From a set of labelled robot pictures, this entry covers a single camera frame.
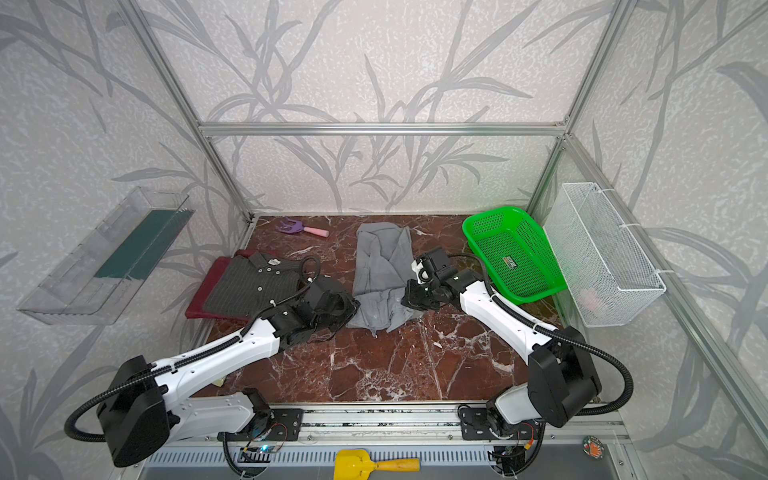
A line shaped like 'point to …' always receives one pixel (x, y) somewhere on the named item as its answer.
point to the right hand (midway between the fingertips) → (401, 292)
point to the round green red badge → (593, 447)
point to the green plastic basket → (515, 252)
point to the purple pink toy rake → (293, 227)
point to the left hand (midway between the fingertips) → (368, 294)
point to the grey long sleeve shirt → (384, 260)
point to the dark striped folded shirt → (248, 285)
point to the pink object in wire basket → (590, 302)
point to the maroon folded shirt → (195, 306)
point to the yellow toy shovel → (356, 464)
